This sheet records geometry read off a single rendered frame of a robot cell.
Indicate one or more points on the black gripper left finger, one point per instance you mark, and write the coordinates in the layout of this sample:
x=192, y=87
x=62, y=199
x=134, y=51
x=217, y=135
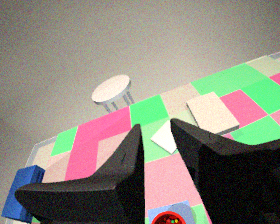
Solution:
x=114, y=193

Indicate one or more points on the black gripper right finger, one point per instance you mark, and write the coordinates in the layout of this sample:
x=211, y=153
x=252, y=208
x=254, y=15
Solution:
x=226, y=173

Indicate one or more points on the cream flat rectangular block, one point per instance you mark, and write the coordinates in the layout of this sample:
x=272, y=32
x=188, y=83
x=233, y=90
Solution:
x=211, y=114

